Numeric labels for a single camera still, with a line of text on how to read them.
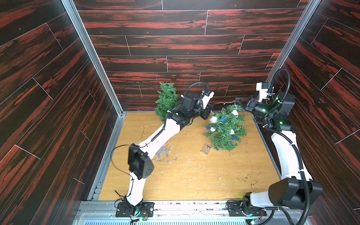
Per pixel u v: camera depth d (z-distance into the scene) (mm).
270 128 531
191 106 593
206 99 641
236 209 729
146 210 723
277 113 532
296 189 393
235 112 704
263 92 606
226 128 725
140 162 481
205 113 677
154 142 509
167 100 786
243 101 659
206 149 965
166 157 898
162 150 957
